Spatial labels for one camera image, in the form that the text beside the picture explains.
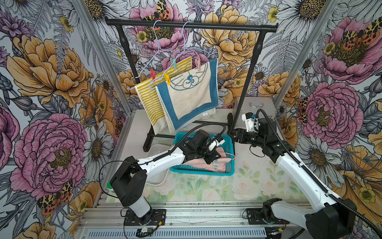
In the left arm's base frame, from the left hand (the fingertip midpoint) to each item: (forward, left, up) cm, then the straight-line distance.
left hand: (216, 158), depth 81 cm
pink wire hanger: (+4, -9, -3) cm, 10 cm away
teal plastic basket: (-2, -8, -5) cm, 9 cm away
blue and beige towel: (+27, +13, +19) cm, 35 cm away
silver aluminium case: (+38, -29, +3) cm, 48 cm away
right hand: (+6, -6, +11) cm, 14 cm away
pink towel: (0, -2, -9) cm, 9 cm away
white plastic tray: (-6, +32, -14) cm, 35 cm away
